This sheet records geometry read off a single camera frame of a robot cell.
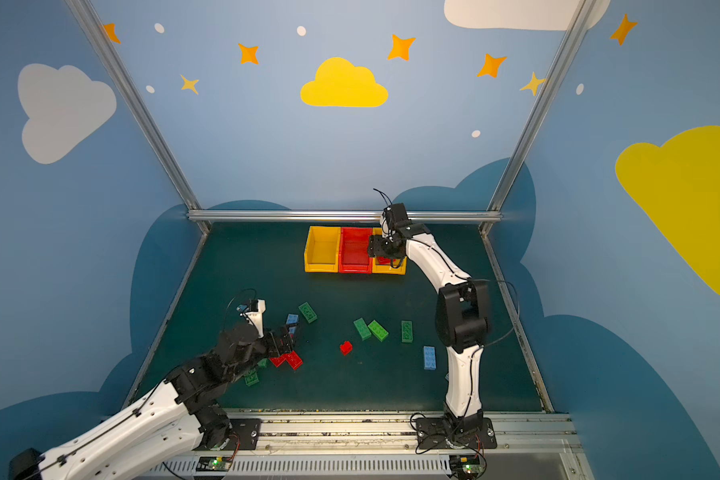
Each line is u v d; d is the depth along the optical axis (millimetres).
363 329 925
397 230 717
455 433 650
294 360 856
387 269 1046
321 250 1127
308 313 953
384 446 742
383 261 1100
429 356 861
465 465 715
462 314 540
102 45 733
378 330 909
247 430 751
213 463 708
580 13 700
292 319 932
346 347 880
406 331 908
